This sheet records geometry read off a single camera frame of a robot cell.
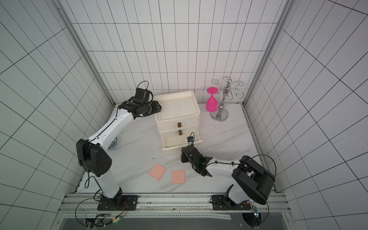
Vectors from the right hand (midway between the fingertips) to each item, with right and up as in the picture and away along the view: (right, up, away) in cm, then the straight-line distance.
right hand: (177, 152), depth 87 cm
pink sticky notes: (-12, -10, -4) cm, 16 cm away
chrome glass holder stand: (+34, +24, +25) cm, 49 cm away
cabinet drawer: (-3, +4, +1) cm, 5 cm away
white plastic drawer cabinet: (+1, +22, -8) cm, 23 cm away
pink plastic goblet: (+23, +31, +10) cm, 40 cm away
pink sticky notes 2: (0, -13, -5) cm, 14 cm away
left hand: (-12, +26, -1) cm, 28 cm away
